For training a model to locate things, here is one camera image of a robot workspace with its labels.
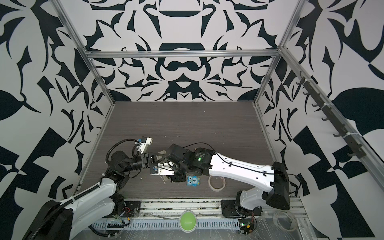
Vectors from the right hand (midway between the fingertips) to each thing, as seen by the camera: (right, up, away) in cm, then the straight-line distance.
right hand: (167, 170), depth 67 cm
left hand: (-1, +6, +2) cm, 6 cm away
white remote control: (-3, +7, +4) cm, 9 cm away
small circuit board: (+36, -27, +4) cm, 45 cm away
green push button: (+9, -24, +2) cm, 26 cm away
